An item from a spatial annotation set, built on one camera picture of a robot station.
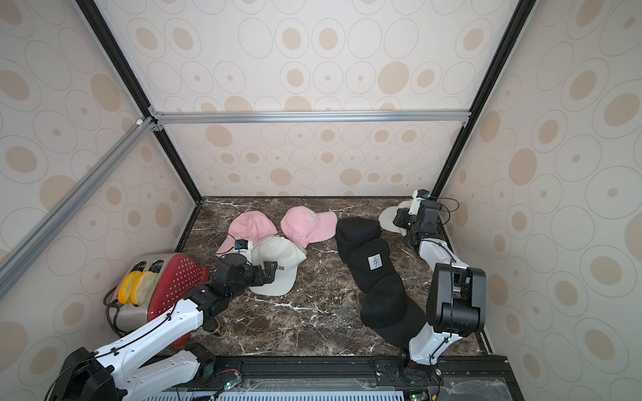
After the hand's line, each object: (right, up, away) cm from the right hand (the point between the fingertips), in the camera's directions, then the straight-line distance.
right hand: (395, 208), depth 92 cm
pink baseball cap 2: (-35, -7, +9) cm, 36 cm away
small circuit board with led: (-51, -50, -21) cm, 74 cm away
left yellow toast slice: (-82, -24, -22) cm, 89 cm away
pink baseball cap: (-57, -7, +9) cm, 58 cm away
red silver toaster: (-75, -23, -20) cm, 81 cm away
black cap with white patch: (-9, -21, -1) cm, 23 cm away
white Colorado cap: (-44, -15, 0) cm, 46 cm away
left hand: (-44, -18, -11) cm, 48 cm away
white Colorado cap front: (-44, -30, -3) cm, 53 cm away
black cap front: (-6, -33, -13) cm, 36 cm away
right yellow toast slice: (-78, -23, -21) cm, 84 cm away
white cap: (+1, -2, +17) cm, 17 cm away
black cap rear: (-14, -9, +13) cm, 21 cm away
